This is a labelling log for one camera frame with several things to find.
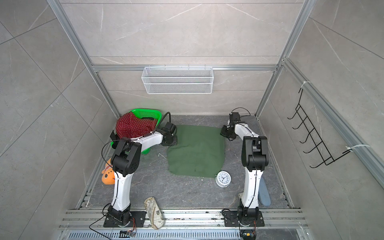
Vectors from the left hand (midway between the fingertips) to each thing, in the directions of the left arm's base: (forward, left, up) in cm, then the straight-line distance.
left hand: (176, 140), depth 104 cm
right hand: (+3, -35, +2) cm, 35 cm away
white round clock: (-30, -28, +2) cm, 41 cm away
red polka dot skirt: (+9, +33, +6) cm, 34 cm away
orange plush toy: (-27, +35, +8) cm, 45 cm away
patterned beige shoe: (-46, +8, +3) cm, 46 cm away
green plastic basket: (+23, +25, +4) cm, 34 cm away
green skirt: (-9, -16, 0) cm, 18 cm away
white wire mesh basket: (+30, -2, +29) cm, 42 cm away
